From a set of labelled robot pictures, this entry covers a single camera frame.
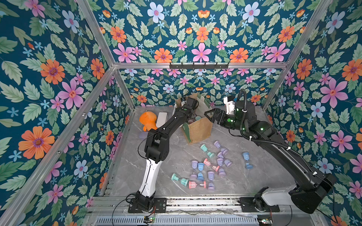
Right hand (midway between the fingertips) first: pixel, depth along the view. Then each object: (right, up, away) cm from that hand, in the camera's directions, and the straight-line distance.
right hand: (213, 111), depth 68 cm
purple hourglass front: (0, -41, +10) cm, 42 cm away
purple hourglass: (+10, -24, +23) cm, 35 cm away
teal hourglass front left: (-15, -39, +11) cm, 43 cm away
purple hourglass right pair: (+8, -30, +19) cm, 36 cm away
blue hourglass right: (+24, -27, +21) cm, 42 cm away
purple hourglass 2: (-9, -31, +18) cm, 37 cm away
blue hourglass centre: (-6, -38, +14) cm, 41 cm away
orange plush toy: (-44, -4, +36) cm, 57 cm away
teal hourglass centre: (-3, -23, +25) cm, 34 cm away
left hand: (-11, +2, +31) cm, 33 cm away
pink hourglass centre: (+4, -33, +16) cm, 37 cm away
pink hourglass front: (-10, -41, +10) cm, 43 cm away
